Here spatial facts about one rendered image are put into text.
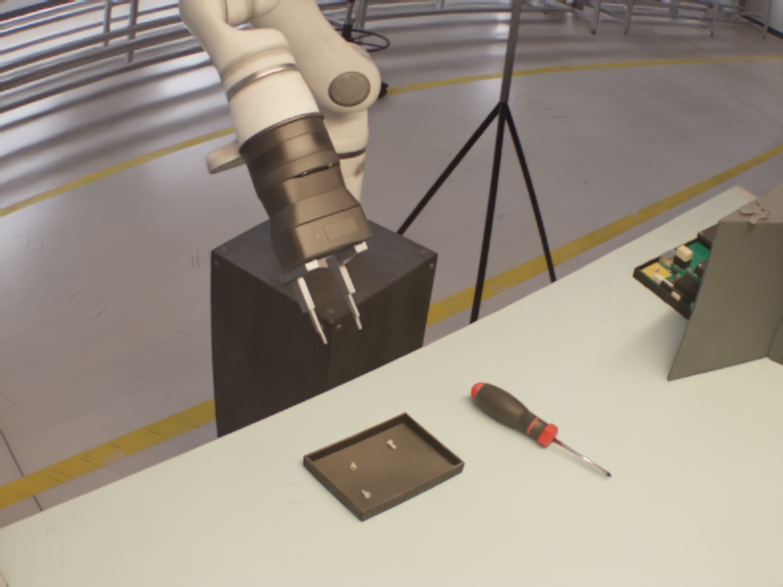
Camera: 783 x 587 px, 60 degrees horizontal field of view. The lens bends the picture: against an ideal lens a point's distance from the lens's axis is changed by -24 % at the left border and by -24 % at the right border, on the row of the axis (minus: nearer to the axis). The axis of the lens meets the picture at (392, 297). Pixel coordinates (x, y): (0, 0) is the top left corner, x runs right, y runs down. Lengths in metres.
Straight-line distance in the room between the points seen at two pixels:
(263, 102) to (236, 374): 0.71
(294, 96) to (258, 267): 0.55
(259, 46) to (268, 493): 0.38
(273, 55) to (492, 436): 0.39
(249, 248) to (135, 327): 1.30
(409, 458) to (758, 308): 0.45
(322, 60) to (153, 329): 1.57
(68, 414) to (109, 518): 1.58
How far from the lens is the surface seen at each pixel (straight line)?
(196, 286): 2.68
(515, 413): 0.77
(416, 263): 1.26
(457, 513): 0.70
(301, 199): 0.69
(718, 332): 0.91
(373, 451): 0.73
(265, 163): 0.69
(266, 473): 0.71
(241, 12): 0.76
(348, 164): 1.15
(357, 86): 1.08
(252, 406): 1.35
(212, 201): 3.15
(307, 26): 1.05
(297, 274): 0.70
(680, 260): 1.10
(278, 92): 0.70
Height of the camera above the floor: 1.52
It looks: 34 degrees down
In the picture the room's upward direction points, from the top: 8 degrees clockwise
